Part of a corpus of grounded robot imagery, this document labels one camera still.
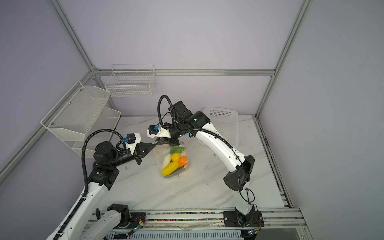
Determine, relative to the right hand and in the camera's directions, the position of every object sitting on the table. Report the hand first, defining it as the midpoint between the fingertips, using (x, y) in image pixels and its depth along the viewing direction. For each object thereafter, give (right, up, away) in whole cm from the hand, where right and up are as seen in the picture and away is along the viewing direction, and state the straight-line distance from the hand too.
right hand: (156, 139), depth 67 cm
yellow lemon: (+7, -12, +17) cm, 21 cm away
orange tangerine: (+11, -14, +14) cm, 23 cm away
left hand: (-1, -3, 0) cm, 3 cm away
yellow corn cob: (+3, -18, +15) cm, 24 cm away
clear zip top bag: (-1, -10, +17) cm, 20 cm away
